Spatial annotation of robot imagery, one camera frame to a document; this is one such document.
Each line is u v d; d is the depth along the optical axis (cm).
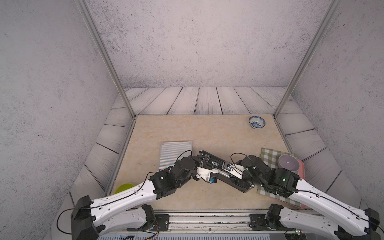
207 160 73
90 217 40
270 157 96
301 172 90
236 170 58
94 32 77
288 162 91
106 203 43
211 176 59
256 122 114
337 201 43
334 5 70
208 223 75
